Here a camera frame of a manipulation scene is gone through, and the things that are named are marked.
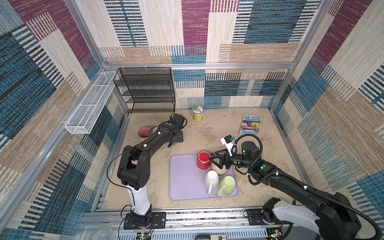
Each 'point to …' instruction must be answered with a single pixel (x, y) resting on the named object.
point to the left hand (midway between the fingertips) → (174, 135)
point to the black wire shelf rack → (147, 89)
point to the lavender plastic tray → (187, 180)
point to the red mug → (203, 161)
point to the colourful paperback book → (250, 124)
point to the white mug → (211, 180)
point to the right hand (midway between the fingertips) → (213, 158)
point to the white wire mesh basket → (85, 118)
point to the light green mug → (227, 184)
